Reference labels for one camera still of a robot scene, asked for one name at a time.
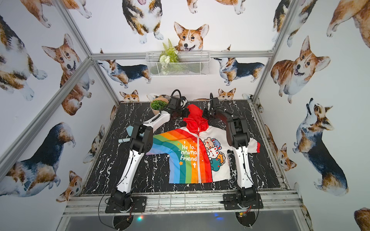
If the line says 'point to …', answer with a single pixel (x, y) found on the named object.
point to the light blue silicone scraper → (129, 129)
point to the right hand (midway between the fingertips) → (200, 113)
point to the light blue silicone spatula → (124, 140)
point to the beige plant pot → (156, 112)
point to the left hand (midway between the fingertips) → (192, 109)
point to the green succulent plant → (158, 104)
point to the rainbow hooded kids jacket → (197, 152)
